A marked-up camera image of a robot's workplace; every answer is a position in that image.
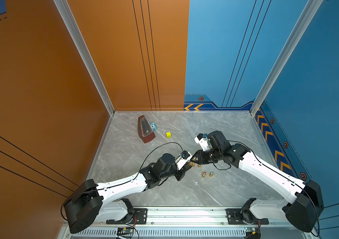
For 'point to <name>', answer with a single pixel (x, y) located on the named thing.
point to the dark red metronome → (145, 131)
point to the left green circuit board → (127, 232)
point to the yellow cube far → (168, 135)
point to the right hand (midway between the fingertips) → (192, 159)
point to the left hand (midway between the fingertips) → (189, 163)
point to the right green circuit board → (252, 232)
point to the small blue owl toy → (153, 126)
